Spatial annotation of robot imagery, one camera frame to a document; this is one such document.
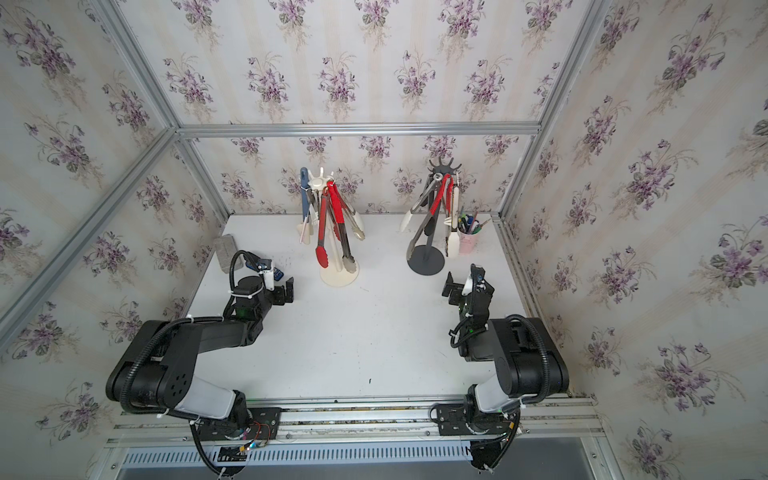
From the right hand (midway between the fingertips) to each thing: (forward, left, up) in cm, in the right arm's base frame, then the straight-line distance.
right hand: (472, 276), depth 90 cm
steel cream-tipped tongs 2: (+3, +8, +13) cm, 15 cm away
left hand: (0, +61, -3) cm, 61 cm away
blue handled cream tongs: (+6, +50, +14) cm, 53 cm away
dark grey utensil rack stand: (+13, +11, -8) cm, 19 cm away
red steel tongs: (-2, +44, +13) cm, 46 cm away
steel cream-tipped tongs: (+10, +36, +14) cm, 40 cm away
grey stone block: (+14, +85, -5) cm, 86 cm away
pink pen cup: (+18, -2, +1) cm, 18 cm away
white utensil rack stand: (+7, +45, -10) cm, 47 cm away
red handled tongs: (0, +38, +7) cm, 38 cm away
